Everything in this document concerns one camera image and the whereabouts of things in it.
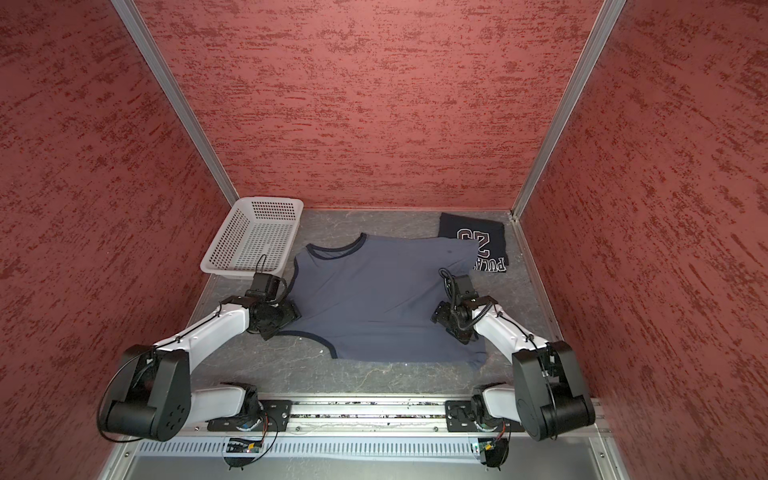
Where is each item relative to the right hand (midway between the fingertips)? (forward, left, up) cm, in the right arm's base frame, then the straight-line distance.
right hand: (442, 329), depth 89 cm
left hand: (+2, +46, +2) cm, 46 cm away
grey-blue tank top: (+10, +15, +1) cm, 18 cm away
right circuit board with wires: (-30, -9, -1) cm, 32 cm away
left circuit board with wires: (-28, +54, -2) cm, 61 cm away
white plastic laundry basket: (+38, +66, +1) cm, 76 cm away
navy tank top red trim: (+28, -22, 0) cm, 36 cm away
